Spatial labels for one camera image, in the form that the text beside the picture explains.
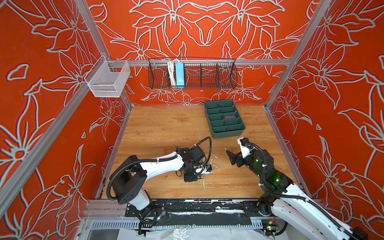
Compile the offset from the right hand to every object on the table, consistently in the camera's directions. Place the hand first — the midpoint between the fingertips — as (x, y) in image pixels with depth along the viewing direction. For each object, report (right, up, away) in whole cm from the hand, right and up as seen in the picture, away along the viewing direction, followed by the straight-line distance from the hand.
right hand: (231, 146), depth 76 cm
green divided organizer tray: (0, +9, +25) cm, 26 cm away
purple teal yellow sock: (+7, +16, +31) cm, 36 cm away
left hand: (-19, -17, +6) cm, 26 cm away
